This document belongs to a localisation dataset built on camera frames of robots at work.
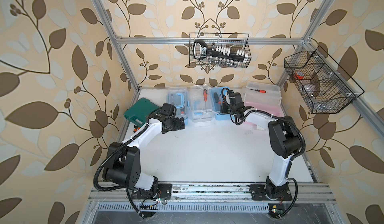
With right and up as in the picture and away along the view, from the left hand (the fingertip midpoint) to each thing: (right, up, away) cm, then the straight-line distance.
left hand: (176, 124), depth 88 cm
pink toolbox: (+60, +17, +16) cm, 64 cm away
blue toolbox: (0, +17, +11) cm, 21 cm away
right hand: (+29, +11, +11) cm, 33 cm away
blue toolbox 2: (+12, +12, +20) cm, 27 cm away
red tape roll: (+69, +28, -8) cm, 74 cm away
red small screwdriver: (+56, +22, +14) cm, 61 cm away
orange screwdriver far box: (+18, +20, +17) cm, 32 cm away
